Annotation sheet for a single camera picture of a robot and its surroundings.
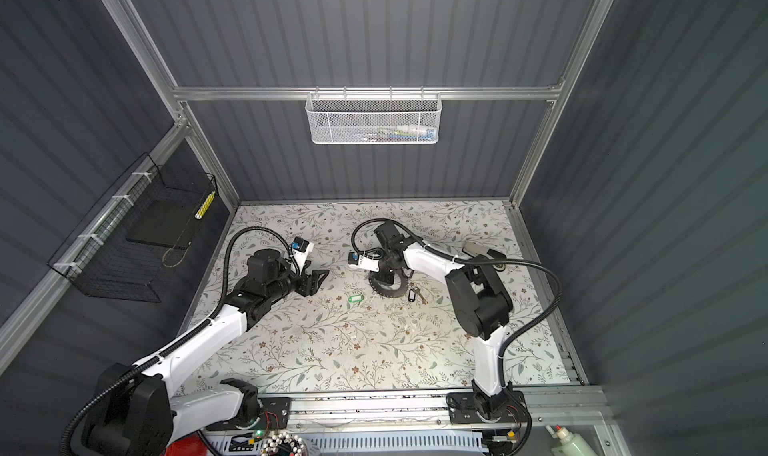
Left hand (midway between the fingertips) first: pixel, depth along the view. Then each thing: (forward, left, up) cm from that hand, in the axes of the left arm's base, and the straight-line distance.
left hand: (317, 266), depth 84 cm
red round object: (-39, +27, -13) cm, 49 cm away
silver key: (-1, -29, -15) cm, 33 cm away
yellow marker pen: (+16, +30, +12) cm, 36 cm away
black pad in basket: (+5, +36, +15) cm, 39 cm away
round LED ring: (-40, +2, +3) cm, 40 cm away
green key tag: (-3, -10, -15) cm, 18 cm away
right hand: (+4, -17, -11) cm, 20 cm away
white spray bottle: (-44, -57, -7) cm, 73 cm away
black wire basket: (0, +43, +14) cm, 45 cm away
